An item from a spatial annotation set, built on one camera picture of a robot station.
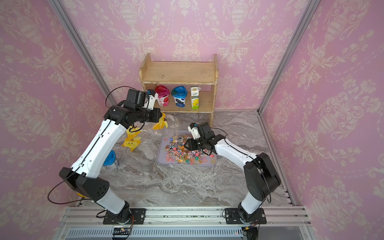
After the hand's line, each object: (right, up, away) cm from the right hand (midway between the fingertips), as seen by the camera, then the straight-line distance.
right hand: (187, 144), depth 86 cm
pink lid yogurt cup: (-14, +30, +1) cm, 33 cm away
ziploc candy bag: (-9, +12, -5) cm, 16 cm away
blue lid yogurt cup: (-5, +30, +1) cm, 30 cm away
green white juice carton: (+4, +30, -3) cm, 31 cm away
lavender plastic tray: (-17, -8, +10) cm, 22 cm away
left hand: (-12, +17, -11) cm, 23 cm away
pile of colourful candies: (-8, -6, +9) cm, 13 cm away
